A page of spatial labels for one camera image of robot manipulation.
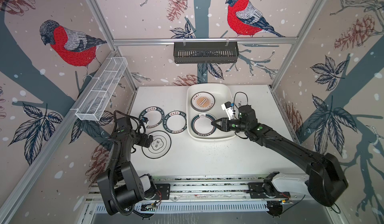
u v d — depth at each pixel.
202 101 1.10
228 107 0.71
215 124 0.77
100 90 0.78
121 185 0.43
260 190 0.73
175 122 1.03
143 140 0.76
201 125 1.03
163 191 0.73
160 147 0.88
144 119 0.78
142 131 0.75
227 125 0.68
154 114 1.05
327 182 0.41
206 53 1.05
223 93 1.15
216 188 0.75
